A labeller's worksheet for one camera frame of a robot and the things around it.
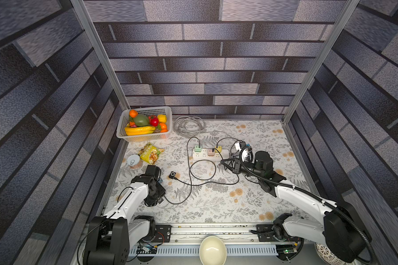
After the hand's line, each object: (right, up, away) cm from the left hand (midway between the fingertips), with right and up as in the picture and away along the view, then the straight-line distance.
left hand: (162, 195), depth 85 cm
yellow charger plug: (+31, +23, +10) cm, 40 cm away
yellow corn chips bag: (-11, +20, +12) cm, 26 cm away
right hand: (+29, +19, -8) cm, 36 cm away
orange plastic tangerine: (-26, +47, +25) cm, 59 cm away
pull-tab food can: (-18, +16, +7) cm, 25 cm away
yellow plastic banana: (-22, +35, +18) cm, 45 cm away
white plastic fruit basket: (-32, +41, +25) cm, 58 cm away
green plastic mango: (-19, +41, +22) cm, 51 cm away
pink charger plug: (+26, +21, +10) cm, 35 cm away
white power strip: (+22, +19, +13) cm, 32 cm away
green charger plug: (+18, +23, +12) cm, 32 cm away
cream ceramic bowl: (+25, -18, -17) cm, 35 cm away
